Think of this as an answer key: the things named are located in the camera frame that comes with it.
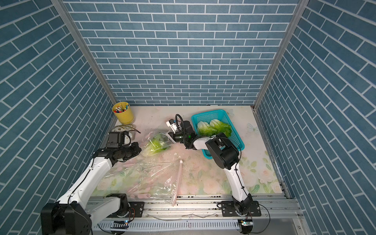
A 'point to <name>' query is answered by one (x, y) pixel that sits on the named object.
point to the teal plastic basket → (209, 116)
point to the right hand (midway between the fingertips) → (162, 140)
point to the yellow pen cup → (122, 110)
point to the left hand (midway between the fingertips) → (145, 148)
